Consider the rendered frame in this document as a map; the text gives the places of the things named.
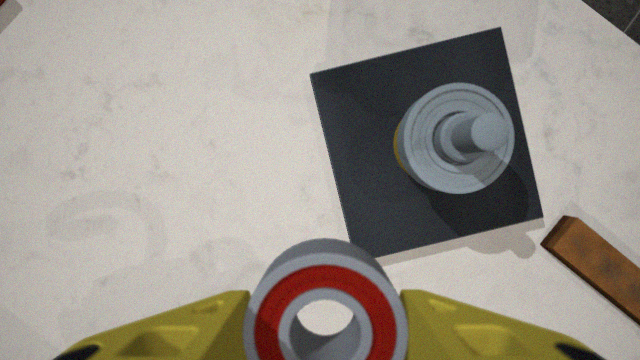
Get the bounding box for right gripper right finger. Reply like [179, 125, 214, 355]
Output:
[399, 289, 594, 360]

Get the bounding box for brown rectangular block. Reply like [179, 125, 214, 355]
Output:
[540, 215, 640, 326]

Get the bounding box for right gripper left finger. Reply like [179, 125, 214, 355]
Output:
[61, 290, 251, 360]

